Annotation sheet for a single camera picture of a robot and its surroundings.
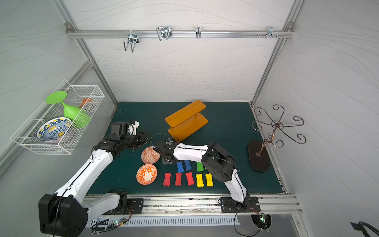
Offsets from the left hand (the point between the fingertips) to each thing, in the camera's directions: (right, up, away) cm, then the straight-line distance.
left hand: (151, 137), depth 80 cm
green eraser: (+27, -19, +6) cm, 33 cm away
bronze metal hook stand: (+74, +5, +31) cm, 81 cm away
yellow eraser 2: (+32, -25, +1) cm, 41 cm away
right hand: (+8, -14, +10) cm, 19 cm away
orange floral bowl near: (-3, -21, +3) cm, 22 cm away
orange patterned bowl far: (-4, -13, +11) cm, 18 cm away
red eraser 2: (+15, -25, +1) cm, 29 cm away
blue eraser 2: (+20, -18, +6) cm, 28 cm away
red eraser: (+9, -23, +1) cm, 25 cm away
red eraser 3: (+22, -24, +1) cm, 33 cm away
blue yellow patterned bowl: (-36, +6, -18) cm, 41 cm away
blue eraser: (+16, -18, +5) cm, 25 cm away
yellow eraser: (+27, -25, 0) cm, 37 cm away
